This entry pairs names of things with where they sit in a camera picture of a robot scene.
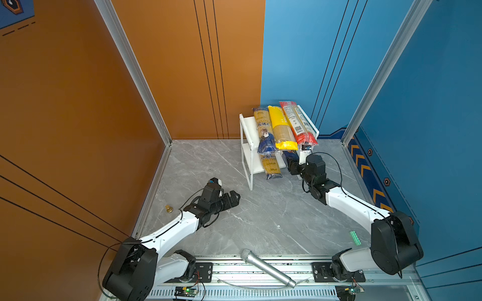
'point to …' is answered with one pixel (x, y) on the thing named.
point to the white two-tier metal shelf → (251, 160)
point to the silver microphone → (251, 258)
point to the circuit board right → (348, 292)
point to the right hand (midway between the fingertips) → (294, 156)
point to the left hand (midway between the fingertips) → (234, 196)
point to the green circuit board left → (185, 291)
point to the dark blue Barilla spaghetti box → (289, 157)
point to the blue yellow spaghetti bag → (271, 165)
